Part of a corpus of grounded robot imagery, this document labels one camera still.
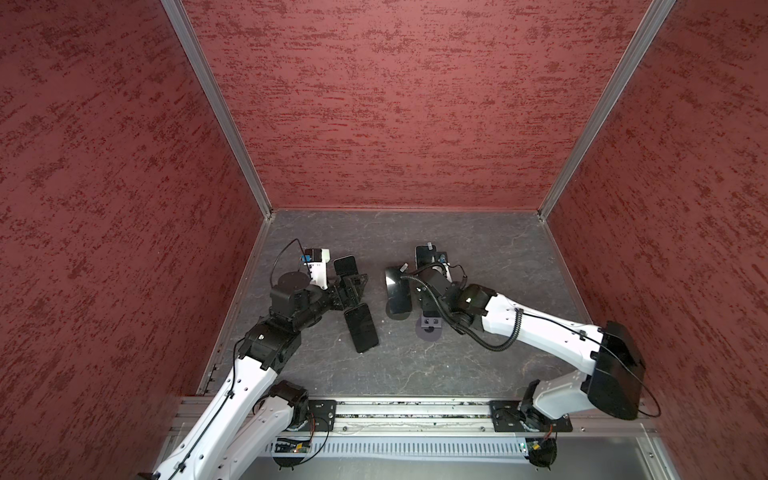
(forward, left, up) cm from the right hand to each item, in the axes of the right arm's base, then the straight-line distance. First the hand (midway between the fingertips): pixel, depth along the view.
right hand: (431, 295), depth 81 cm
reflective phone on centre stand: (+5, +9, -6) cm, 12 cm away
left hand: (-2, +20, +10) cm, 23 cm away
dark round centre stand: (-1, +9, -9) cm, 13 cm away
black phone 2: (-9, +19, 0) cm, 21 cm away
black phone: (+13, +25, -3) cm, 29 cm away
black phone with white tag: (+15, 0, -1) cm, 15 cm away
